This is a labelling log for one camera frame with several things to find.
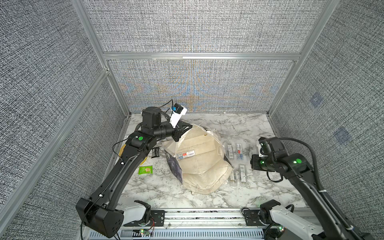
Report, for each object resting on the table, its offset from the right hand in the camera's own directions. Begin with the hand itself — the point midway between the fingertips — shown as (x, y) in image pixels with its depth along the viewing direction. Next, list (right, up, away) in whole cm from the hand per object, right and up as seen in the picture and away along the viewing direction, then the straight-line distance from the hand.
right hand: (253, 158), depth 72 cm
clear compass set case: (-5, -1, +25) cm, 25 cm away
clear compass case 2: (0, -13, +13) cm, 18 cm away
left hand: (-29, +16, -6) cm, 34 cm away
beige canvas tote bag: (-25, -6, +20) cm, 33 cm away
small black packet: (-53, -1, +23) cm, 58 cm away
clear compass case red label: (+1, -2, +23) cm, 23 cm away
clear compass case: (-6, -13, +13) cm, 19 cm away
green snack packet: (-57, -10, +16) cm, 60 cm away
